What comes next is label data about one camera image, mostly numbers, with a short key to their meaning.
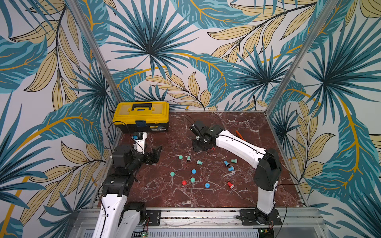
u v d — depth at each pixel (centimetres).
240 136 103
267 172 46
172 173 88
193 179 86
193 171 89
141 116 93
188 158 93
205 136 60
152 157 62
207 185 84
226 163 91
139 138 59
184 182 85
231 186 82
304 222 74
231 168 89
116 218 44
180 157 95
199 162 91
